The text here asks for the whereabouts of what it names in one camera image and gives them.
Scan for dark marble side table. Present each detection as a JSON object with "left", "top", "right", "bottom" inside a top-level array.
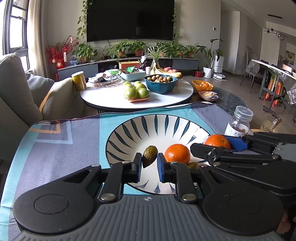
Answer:
[{"left": 190, "top": 87, "right": 247, "bottom": 118}]

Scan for banana bunch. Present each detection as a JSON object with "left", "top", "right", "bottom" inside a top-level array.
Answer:
[{"left": 150, "top": 62, "right": 182, "bottom": 79}]

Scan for yellow tin can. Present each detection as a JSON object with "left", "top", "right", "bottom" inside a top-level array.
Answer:
[{"left": 71, "top": 71, "right": 87, "bottom": 91}]

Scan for small dark green fruit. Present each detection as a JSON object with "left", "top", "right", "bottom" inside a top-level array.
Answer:
[{"left": 142, "top": 146, "right": 158, "bottom": 168}]

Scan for grey tv cabinet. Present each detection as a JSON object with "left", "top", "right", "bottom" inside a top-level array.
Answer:
[{"left": 56, "top": 57, "right": 201, "bottom": 81}]

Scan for white air purifier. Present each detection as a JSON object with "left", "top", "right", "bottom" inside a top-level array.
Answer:
[{"left": 213, "top": 55, "right": 224, "bottom": 73}]

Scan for blue striped white bowl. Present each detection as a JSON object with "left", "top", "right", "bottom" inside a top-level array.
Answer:
[{"left": 105, "top": 114, "right": 210, "bottom": 194}]

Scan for red flower decoration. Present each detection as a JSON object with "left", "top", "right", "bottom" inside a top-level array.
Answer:
[{"left": 45, "top": 36, "right": 74, "bottom": 70}]

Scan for black wall television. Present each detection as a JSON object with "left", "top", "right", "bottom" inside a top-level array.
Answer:
[{"left": 86, "top": 0, "right": 175, "bottom": 42}]

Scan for glass cup with spoon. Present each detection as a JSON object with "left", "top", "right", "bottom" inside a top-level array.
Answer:
[{"left": 259, "top": 115, "right": 282, "bottom": 133}]

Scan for person right hand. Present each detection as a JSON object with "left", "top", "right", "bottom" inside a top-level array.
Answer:
[{"left": 276, "top": 210, "right": 291, "bottom": 235}]

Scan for light blue snack tray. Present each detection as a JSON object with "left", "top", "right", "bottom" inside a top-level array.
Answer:
[{"left": 120, "top": 69, "right": 145, "bottom": 81}]

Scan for grey sofa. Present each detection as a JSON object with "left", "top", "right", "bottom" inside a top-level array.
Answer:
[{"left": 0, "top": 53, "right": 55, "bottom": 161}]

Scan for beige cushion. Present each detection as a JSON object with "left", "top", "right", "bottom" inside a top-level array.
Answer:
[{"left": 39, "top": 78, "right": 98, "bottom": 121}]

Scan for orange basket of tangerines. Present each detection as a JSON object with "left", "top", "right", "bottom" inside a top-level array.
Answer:
[{"left": 192, "top": 80, "right": 214, "bottom": 92}]

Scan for pink snack dish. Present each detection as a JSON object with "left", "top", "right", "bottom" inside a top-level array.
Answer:
[{"left": 198, "top": 91, "right": 219, "bottom": 102}]

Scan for large plant white pot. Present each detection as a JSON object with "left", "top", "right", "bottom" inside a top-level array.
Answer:
[{"left": 195, "top": 38, "right": 224, "bottom": 78}]

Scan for blue bowl of nuts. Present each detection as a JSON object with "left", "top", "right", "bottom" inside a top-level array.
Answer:
[{"left": 144, "top": 74, "right": 179, "bottom": 94}]

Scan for blue patterned tablecloth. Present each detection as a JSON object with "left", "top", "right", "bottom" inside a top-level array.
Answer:
[{"left": 1, "top": 102, "right": 235, "bottom": 240}]

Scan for orange tangerine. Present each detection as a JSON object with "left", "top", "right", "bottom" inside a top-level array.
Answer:
[
  {"left": 164, "top": 144, "right": 191, "bottom": 164},
  {"left": 204, "top": 135, "right": 231, "bottom": 150}
]

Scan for round white coffee table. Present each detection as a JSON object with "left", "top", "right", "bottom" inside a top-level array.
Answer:
[{"left": 80, "top": 79, "right": 194, "bottom": 113}]

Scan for orange storage box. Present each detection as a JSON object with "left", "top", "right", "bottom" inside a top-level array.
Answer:
[{"left": 119, "top": 61, "right": 140, "bottom": 70}]

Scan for covered dining table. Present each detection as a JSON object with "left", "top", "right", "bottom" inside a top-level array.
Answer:
[{"left": 242, "top": 59, "right": 295, "bottom": 117}]

